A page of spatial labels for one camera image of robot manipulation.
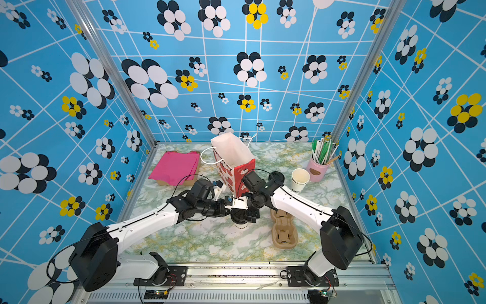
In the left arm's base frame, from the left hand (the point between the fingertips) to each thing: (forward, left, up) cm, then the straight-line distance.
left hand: (235, 210), depth 79 cm
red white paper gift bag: (+29, +2, -2) cm, 29 cm away
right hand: (+2, -4, -3) cm, 5 cm away
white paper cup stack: (+16, -30, 0) cm, 34 cm away
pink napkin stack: (+29, +34, -8) cm, 45 cm away
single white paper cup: (-4, -2, -8) cm, 9 cm away
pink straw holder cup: (+22, -41, -3) cm, 47 cm away
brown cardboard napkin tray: (+19, +25, -8) cm, 32 cm away
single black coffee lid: (-2, -1, 0) cm, 3 cm away
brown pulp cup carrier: (-7, -21, -8) cm, 24 cm away
